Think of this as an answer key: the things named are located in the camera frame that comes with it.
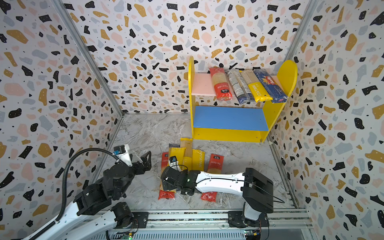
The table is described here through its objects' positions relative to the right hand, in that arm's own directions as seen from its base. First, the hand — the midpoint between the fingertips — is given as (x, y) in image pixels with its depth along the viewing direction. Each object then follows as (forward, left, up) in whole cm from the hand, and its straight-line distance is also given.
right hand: (166, 177), depth 77 cm
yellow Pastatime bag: (+15, -16, -10) cm, 24 cm away
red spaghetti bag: (+12, -27, -11) cm, 31 cm away
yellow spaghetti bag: (+26, -8, -8) cm, 29 cm away
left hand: (+5, +9, +17) cm, 20 cm away
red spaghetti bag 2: (-6, +1, -9) cm, 11 cm away
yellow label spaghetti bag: (+16, -4, -4) cm, 17 cm away
